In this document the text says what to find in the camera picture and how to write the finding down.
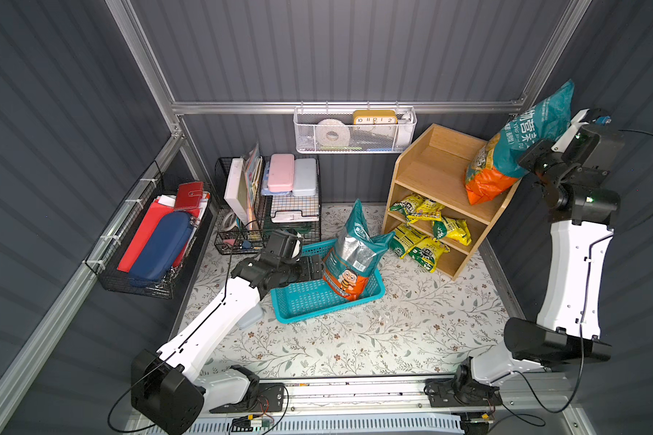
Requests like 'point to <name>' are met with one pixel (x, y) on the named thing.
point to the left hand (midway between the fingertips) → (313, 268)
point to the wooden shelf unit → (433, 165)
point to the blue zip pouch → (162, 248)
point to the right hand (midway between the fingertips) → (541, 151)
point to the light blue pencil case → (305, 177)
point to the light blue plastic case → (252, 316)
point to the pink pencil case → (281, 173)
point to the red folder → (142, 235)
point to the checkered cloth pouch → (287, 208)
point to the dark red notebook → (190, 196)
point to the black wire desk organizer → (259, 194)
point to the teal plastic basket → (310, 299)
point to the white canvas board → (236, 192)
